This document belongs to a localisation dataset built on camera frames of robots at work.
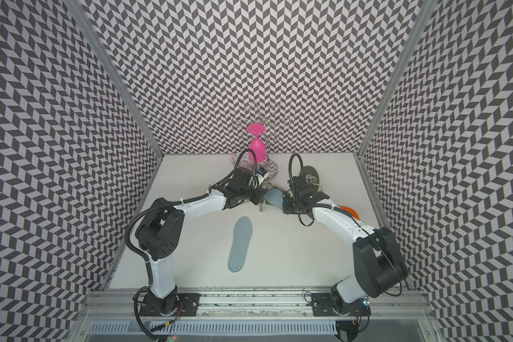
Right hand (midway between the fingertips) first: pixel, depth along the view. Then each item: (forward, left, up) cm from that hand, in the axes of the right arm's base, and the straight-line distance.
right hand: (288, 209), depth 88 cm
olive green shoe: (+10, 0, -3) cm, 11 cm away
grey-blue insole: (+6, +6, +1) cm, 8 cm away
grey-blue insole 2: (-9, +20, -8) cm, 23 cm away
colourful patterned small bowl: (+34, +22, -6) cm, 41 cm away
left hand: (+8, +10, 0) cm, 13 cm away
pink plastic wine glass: (+23, +13, +16) cm, 31 cm away
